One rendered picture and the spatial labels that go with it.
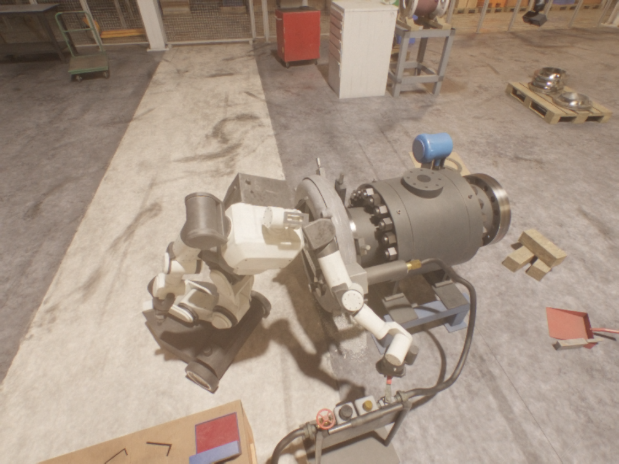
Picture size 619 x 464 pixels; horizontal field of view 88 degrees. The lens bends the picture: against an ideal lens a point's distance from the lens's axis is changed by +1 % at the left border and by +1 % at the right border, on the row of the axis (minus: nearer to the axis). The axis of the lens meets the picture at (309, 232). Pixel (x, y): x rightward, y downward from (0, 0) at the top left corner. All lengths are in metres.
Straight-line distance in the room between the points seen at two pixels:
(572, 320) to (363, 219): 1.64
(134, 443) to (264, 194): 1.05
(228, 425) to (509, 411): 1.47
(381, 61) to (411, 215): 3.95
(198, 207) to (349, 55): 4.42
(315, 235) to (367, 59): 4.35
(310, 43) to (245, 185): 5.81
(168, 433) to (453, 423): 1.38
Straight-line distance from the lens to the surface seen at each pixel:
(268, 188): 1.16
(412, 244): 1.68
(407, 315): 1.99
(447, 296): 2.15
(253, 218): 1.07
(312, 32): 6.79
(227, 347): 1.94
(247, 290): 1.61
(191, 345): 2.03
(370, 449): 1.93
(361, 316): 1.26
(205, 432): 1.50
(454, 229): 1.80
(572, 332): 2.72
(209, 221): 1.01
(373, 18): 5.23
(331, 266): 1.21
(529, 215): 3.52
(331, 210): 1.43
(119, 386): 2.27
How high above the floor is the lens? 1.87
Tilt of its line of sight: 43 degrees down
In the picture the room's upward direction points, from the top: straight up
